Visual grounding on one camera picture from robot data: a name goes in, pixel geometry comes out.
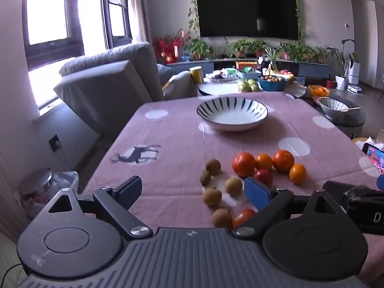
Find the tall plant in white pot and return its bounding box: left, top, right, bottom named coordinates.
left=327, top=39, right=356, bottom=90

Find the white curtain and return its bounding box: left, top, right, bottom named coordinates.
left=124, top=0, right=150, bottom=45

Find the wall socket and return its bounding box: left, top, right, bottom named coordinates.
left=48, top=134, right=61, bottom=152

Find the grey-blue tray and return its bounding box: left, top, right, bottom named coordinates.
left=236, top=69, right=262, bottom=80

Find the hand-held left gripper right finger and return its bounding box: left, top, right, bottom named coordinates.
left=232, top=178, right=342, bottom=237

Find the pink tablecloth with deer print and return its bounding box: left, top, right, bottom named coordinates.
left=82, top=91, right=384, bottom=288

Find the orange basket of tangerines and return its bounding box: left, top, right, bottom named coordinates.
left=308, top=85, right=330, bottom=97

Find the blue bowl of nuts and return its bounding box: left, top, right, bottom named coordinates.
left=257, top=76, right=290, bottom=92

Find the light grey cushion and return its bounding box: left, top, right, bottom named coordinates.
left=162, top=70, right=192, bottom=99

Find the white bowl with dark stripes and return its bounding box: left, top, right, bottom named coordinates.
left=196, top=97, right=269, bottom=132

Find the glass jar with metal lid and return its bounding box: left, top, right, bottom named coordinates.
left=17, top=169, right=54, bottom=216

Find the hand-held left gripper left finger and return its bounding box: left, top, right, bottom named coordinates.
left=48, top=175, right=152, bottom=238

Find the row of potted green plants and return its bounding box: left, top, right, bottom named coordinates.
left=184, top=38, right=329, bottom=63

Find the red tomato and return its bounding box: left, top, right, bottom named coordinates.
left=232, top=208, right=256, bottom=229

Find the dark framed window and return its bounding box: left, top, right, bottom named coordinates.
left=100, top=0, right=133, bottom=49
left=22, top=0, right=86, bottom=114

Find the yellow can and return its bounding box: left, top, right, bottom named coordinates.
left=189, top=66, right=204, bottom=84

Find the wall-mounted black television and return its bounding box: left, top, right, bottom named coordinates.
left=194, top=0, right=299, bottom=41

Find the dark red apple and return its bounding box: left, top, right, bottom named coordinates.
left=254, top=169, right=273, bottom=187

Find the small orange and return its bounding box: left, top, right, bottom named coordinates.
left=289, top=164, right=307, bottom=185
left=255, top=153, right=273, bottom=170

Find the grey sofa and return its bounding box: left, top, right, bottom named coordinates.
left=53, top=42, right=165, bottom=156

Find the dark round side table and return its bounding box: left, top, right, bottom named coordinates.
left=312, top=94, right=366, bottom=138

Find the spider plant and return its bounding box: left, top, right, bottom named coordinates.
left=264, top=46, right=284, bottom=66

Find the clear plastic bag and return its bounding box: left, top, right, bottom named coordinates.
left=51, top=171, right=80, bottom=194

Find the glass plate of snacks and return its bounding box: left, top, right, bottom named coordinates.
left=210, top=72, right=239, bottom=83

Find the white tissue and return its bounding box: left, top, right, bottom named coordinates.
left=355, top=136, right=377, bottom=150

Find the red festive decoration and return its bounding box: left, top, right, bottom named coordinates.
left=152, top=29, right=191, bottom=63

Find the white round coffee table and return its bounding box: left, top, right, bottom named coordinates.
left=197, top=76, right=306, bottom=98

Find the striped bowl with spoon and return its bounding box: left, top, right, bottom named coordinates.
left=318, top=97, right=350, bottom=120

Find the dark grey television cabinet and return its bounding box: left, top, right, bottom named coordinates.
left=166, top=58, right=330, bottom=78

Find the smartphone with lit screen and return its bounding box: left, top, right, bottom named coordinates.
left=361, top=144, right=384, bottom=174

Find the white air purifier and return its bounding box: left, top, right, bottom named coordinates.
left=348, top=61, right=360, bottom=84

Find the large orange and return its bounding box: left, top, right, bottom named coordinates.
left=272, top=150, right=295, bottom=173
left=232, top=152, right=256, bottom=177

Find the bunch of yellow bananas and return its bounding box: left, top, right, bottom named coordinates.
left=268, top=64, right=296, bottom=80

